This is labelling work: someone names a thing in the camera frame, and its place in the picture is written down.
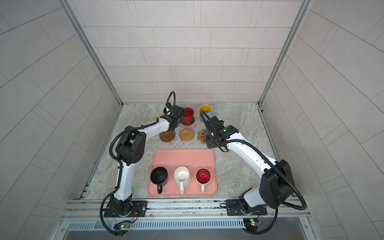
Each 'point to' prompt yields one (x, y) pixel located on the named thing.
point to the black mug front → (159, 175)
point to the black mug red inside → (188, 118)
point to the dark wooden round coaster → (167, 136)
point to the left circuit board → (125, 226)
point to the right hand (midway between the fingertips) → (210, 143)
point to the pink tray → (193, 159)
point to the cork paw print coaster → (201, 135)
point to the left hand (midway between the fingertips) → (178, 114)
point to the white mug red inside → (203, 176)
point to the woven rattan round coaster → (186, 134)
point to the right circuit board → (252, 223)
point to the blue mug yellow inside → (207, 109)
